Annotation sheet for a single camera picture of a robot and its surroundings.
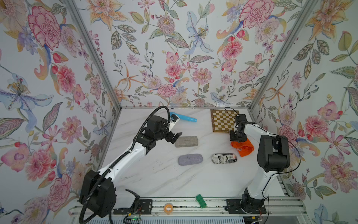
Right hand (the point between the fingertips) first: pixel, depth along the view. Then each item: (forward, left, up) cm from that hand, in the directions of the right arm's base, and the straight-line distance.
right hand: (235, 136), depth 100 cm
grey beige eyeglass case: (-5, +33, 0) cm, 33 cm away
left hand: (-8, +40, +21) cm, 46 cm away
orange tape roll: (-45, +44, -2) cm, 63 cm away
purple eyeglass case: (-19, +32, +1) cm, 37 cm away
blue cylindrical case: (+17, +36, 0) cm, 40 cm away
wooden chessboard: (+15, +5, -1) cm, 16 cm away
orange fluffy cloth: (-10, -4, +1) cm, 11 cm away
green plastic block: (-41, +27, -1) cm, 49 cm away
